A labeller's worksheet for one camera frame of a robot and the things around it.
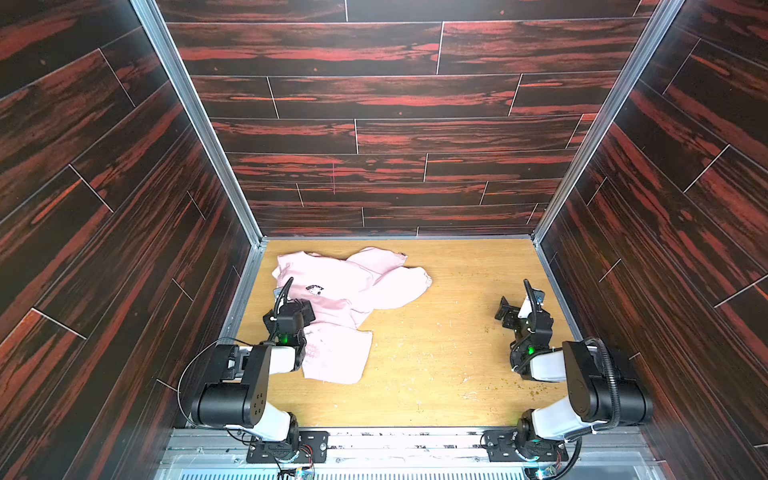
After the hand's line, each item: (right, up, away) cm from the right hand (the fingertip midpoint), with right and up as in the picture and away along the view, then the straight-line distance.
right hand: (526, 301), depth 91 cm
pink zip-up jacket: (-58, +2, +10) cm, 59 cm away
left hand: (-74, -1, +3) cm, 74 cm away
